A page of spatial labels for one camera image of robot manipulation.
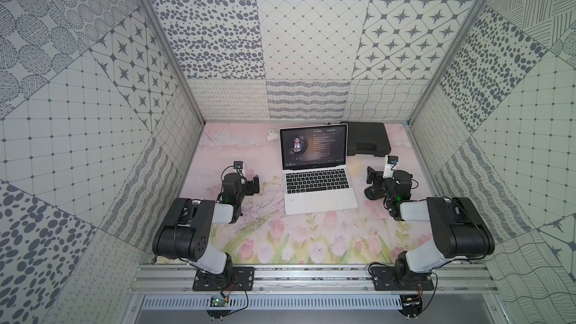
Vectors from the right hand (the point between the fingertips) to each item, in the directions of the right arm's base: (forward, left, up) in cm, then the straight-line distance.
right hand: (379, 170), depth 95 cm
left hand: (-3, +58, 0) cm, 59 cm away
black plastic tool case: (+19, +2, 0) cm, 19 cm away
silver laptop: (+6, +28, -2) cm, 29 cm away
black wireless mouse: (-9, +4, -4) cm, 11 cm away
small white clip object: (+21, +49, -1) cm, 53 cm away
